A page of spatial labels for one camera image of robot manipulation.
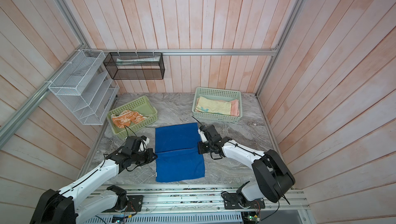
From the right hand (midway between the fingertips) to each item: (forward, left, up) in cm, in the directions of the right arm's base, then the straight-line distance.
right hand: (198, 146), depth 89 cm
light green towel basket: (+34, +43, -3) cm, 55 cm away
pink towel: (+30, -25, 0) cm, 39 cm away
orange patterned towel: (+18, +49, +2) cm, 52 cm away
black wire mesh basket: (+49, +45, +22) cm, 70 cm away
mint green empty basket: (+45, -16, -2) cm, 48 cm away
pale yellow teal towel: (+33, -5, -1) cm, 34 cm away
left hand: (-9, +23, +1) cm, 24 cm away
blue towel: (-4, +12, -1) cm, 13 cm away
